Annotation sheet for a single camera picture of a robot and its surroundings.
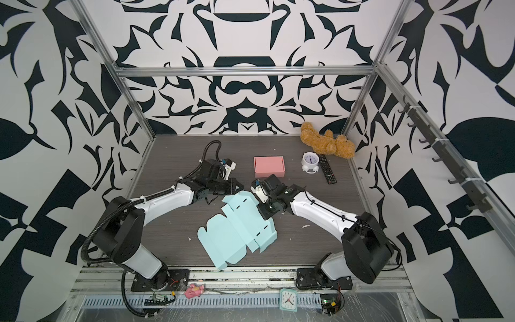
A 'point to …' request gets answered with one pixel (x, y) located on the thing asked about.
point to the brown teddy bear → (326, 143)
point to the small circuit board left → (159, 300)
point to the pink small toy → (194, 290)
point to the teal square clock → (288, 300)
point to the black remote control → (327, 170)
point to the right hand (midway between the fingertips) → (260, 206)
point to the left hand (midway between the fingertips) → (243, 184)
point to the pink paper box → (265, 166)
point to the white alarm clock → (310, 162)
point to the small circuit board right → (329, 306)
